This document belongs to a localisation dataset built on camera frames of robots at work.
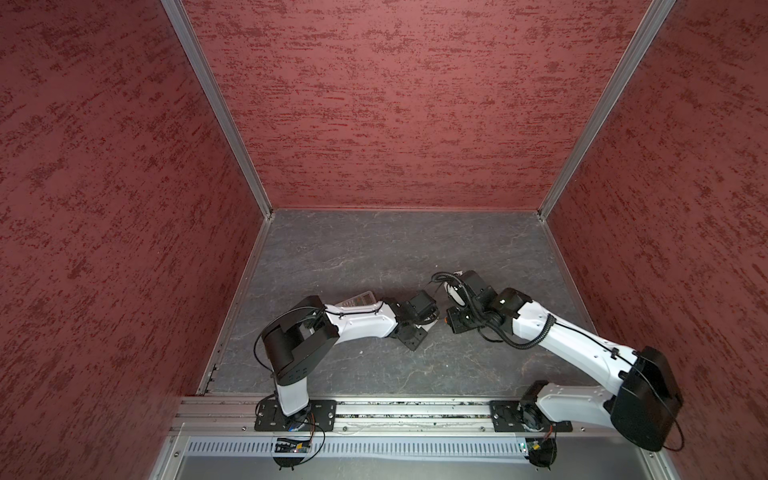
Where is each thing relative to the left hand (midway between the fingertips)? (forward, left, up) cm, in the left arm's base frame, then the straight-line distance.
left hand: (410, 340), depth 88 cm
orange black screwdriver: (-1, -8, +17) cm, 19 cm away
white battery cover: (+23, -18, +2) cm, 29 cm away
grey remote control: (+13, +14, +1) cm, 19 cm away
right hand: (+1, -11, +9) cm, 14 cm away
